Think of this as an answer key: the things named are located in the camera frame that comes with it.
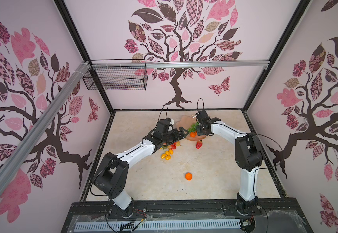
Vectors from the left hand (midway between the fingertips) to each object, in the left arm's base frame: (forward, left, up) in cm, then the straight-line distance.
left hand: (184, 137), depth 84 cm
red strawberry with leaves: (+2, +13, -15) cm, 20 cm away
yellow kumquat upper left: (-2, +11, -15) cm, 19 cm away
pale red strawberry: (+2, +8, -14) cm, 16 cm away
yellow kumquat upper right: (-2, +8, -15) cm, 17 cm away
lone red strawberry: (+4, -11, -14) cm, 18 cm away
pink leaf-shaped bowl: (+23, -3, -13) cm, 27 cm away
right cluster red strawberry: (+4, +4, -14) cm, 15 cm away
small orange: (+11, -7, -13) cm, 18 cm away
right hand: (+13, -14, -9) cm, 21 cm away
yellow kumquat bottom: (-6, +10, -15) cm, 19 cm away
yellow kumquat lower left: (-5, +13, -15) cm, 20 cm away
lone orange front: (-18, -2, -14) cm, 23 cm away
